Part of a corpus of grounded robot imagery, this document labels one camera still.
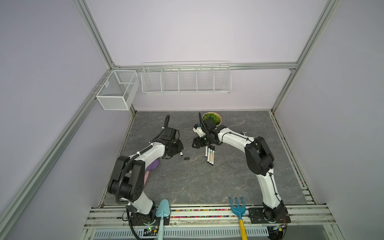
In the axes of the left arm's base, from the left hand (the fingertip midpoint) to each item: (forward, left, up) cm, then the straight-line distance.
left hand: (182, 149), depth 92 cm
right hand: (+3, -8, -2) cm, 9 cm away
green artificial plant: (+20, -23, +5) cm, 31 cm away
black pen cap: (-3, -2, -6) cm, 7 cm away
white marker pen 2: (-2, -18, -5) cm, 19 cm away
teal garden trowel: (-32, +10, -3) cm, 34 cm away
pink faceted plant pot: (+23, -24, +6) cm, 34 cm away
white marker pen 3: (-2, -19, -6) cm, 20 cm away
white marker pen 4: (-3, +1, 0) cm, 3 cm away
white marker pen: (-2, -16, -6) cm, 17 cm away
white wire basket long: (+39, -5, +25) cm, 47 cm away
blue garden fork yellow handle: (-35, -29, -4) cm, 45 cm away
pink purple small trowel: (-8, +18, -4) cm, 21 cm away
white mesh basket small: (+40, +42, +17) cm, 60 cm away
